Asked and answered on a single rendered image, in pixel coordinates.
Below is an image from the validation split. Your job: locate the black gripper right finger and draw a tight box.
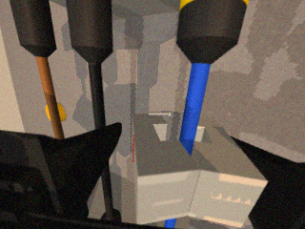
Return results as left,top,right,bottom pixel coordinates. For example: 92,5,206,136
231,136,305,229

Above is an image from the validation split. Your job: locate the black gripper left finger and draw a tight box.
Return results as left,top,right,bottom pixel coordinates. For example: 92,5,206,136
0,122,122,217

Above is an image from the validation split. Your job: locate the yellow round disc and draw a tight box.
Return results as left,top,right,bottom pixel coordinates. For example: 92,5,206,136
46,102,66,122

